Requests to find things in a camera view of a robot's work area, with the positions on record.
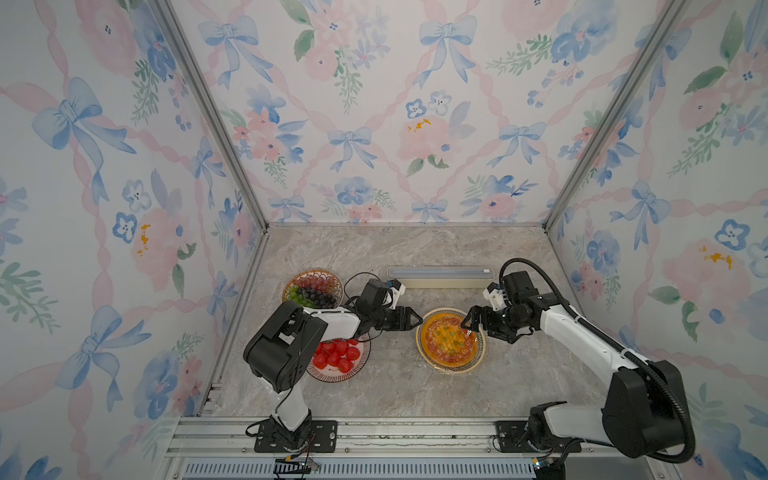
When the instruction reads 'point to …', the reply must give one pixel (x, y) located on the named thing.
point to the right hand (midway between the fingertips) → (477, 327)
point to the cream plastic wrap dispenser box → (443, 276)
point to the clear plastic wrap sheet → (444, 345)
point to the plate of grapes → (314, 289)
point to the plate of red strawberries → (337, 360)
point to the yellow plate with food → (444, 345)
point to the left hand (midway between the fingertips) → (418, 320)
